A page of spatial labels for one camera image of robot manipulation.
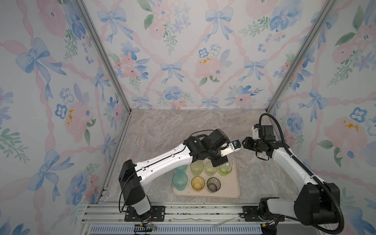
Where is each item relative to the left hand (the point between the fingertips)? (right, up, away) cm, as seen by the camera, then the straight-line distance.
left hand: (226, 154), depth 70 cm
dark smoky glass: (-4, -19, +12) cm, 23 cm away
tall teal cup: (-23, -17, +11) cm, 30 cm away
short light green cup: (-5, -14, +20) cm, 25 cm away
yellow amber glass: (-13, -19, +13) cm, 26 cm away
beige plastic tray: (+5, -21, +12) cm, 24 cm away
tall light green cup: (-13, -11, +17) cm, 25 cm away
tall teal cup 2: (-22, -11, +11) cm, 27 cm away
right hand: (+16, +4, +17) cm, 23 cm away
